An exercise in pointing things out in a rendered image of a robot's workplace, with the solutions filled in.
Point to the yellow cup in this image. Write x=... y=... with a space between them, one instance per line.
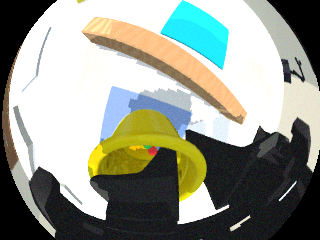
x=123 y=152

